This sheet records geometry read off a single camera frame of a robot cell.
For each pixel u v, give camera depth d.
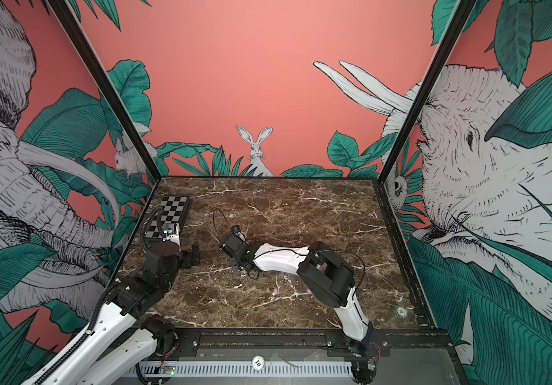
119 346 0.57
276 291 0.85
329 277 0.50
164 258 0.55
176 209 1.04
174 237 0.66
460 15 0.70
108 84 0.88
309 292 0.84
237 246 0.70
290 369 0.70
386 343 0.74
